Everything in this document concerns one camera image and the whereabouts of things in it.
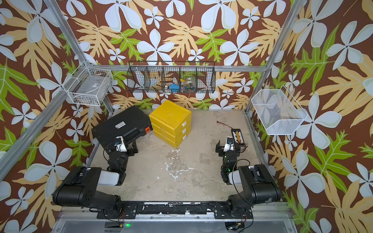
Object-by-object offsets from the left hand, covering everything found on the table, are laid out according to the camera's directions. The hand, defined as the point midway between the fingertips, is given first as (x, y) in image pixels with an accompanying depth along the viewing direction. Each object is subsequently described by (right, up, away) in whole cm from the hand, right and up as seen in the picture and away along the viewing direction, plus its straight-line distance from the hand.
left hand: (127, 139), depth 89 cm
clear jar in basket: (+39, +35, +7) cm, 53 cm away
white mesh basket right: (+91, +17, -6) cm, 92 cm away
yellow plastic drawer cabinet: (+28, +10, -4) cm, 30 cm away
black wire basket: (+28, +42, +10) cm, 52 cm away
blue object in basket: (+29, +33, +5) cm, 45 cm away
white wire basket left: (-21, +32, -4) cm, 39 cm away
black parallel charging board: (+74, +1, +16) cm, 76 cm away
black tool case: (-5, +9, +13) cm, 16 cm away
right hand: (+62, -1, +1) cm, 62 cm away
